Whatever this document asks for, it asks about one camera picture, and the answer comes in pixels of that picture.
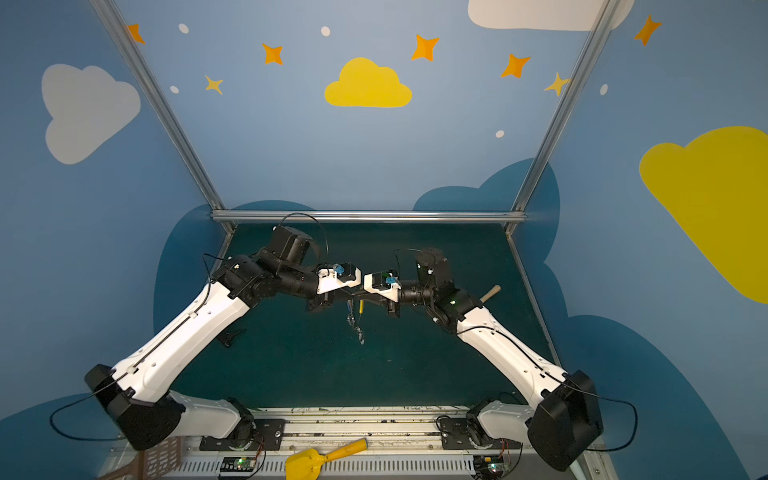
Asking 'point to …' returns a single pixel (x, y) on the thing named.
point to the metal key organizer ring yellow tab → (350, 318)
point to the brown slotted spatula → (161, 460)
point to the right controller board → (490, 467)
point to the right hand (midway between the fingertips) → (364, 288)
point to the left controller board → (238, 464)
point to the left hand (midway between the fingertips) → (354, 288)
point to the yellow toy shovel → (306, 464)
